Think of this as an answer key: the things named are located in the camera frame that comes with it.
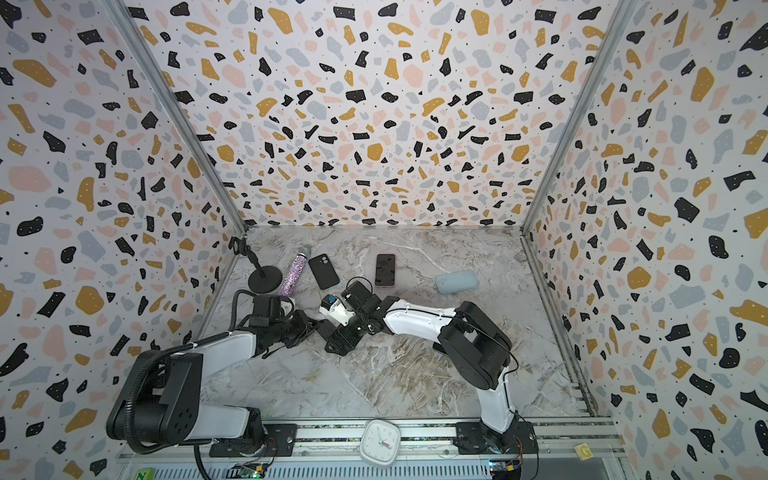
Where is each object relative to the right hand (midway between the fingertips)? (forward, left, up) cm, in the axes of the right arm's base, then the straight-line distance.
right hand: (330, 334), depth 84 cm
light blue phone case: (+25, -40, -10) cm, 48 cm away
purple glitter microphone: (+24, +18, -5) cm, 30 cm away
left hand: (+6, +5, -3) cm, 8 cm away
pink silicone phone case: (+27, -14, -7) cm, 31 cm away
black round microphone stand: (+23, +28, -6) cm, 37 cm away
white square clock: (-25, -16, -5) cm, 30 cm away
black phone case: (+28, +9, -9) cm, 31 cm away
